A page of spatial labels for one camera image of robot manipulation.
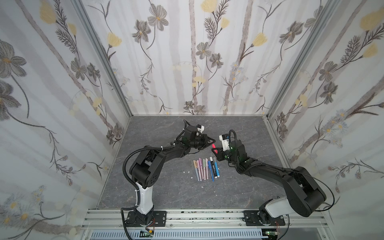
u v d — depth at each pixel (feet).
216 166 3.02
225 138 2.57
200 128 2.88
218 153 2.55
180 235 2.30
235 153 2.20
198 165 3.05
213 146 2.82
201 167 2.99
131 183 1.67
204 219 2.46
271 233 2.31
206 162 3.08
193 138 2.49
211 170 2.97
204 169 2.98
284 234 2.30
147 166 1.68
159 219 2.41
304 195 1.44
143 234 2.39
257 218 2.40
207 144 2.70
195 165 3.04
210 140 2.89
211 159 3.13
